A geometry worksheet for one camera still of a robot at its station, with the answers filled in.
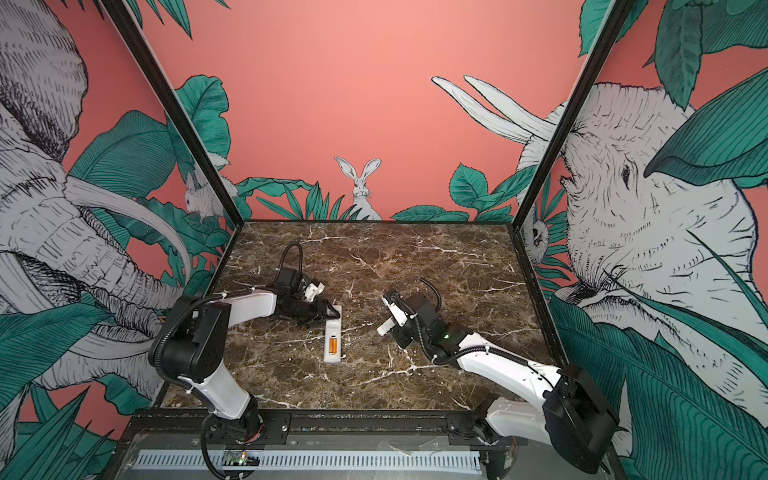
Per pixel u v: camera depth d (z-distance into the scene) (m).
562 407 0.40
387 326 0.82
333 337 0.88
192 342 0.48
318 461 0.70
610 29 0.71
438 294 1.01
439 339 0.61
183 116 0.90
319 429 0.75
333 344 0.88
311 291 0.90
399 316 0.72
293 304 0.81
